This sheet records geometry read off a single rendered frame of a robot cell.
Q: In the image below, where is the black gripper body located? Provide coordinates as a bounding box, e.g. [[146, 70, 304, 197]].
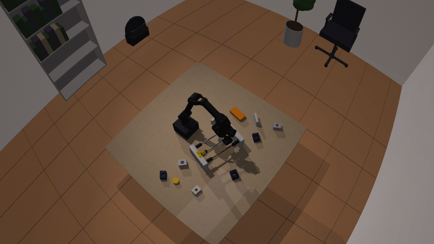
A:
[[212, 124, 233, 145]]

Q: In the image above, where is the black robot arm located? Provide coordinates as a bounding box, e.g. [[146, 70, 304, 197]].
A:
[[178, 92, 237, 137]]

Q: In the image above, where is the orange rectangular block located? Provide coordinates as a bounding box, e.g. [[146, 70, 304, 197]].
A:
[[230, 107, 246, 122]]

